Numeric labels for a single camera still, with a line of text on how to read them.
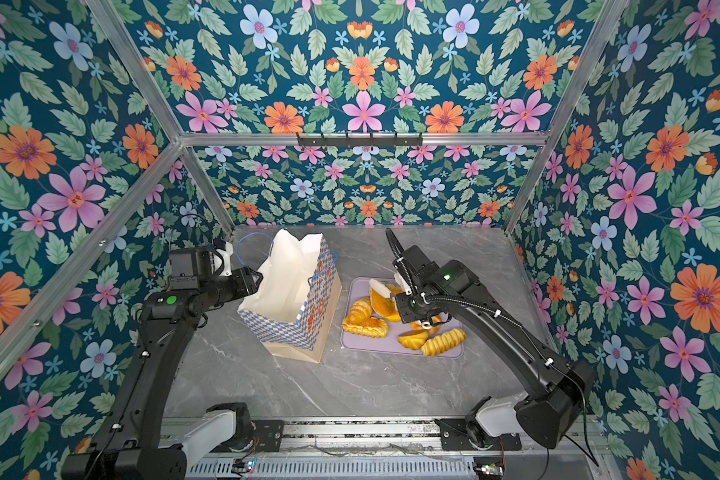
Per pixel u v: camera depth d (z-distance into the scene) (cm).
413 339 84
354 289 101
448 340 84
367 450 72
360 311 88
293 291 96
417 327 90
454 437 73
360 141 92
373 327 88
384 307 89
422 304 49
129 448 37
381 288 78
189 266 54
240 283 65
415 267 54
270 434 74
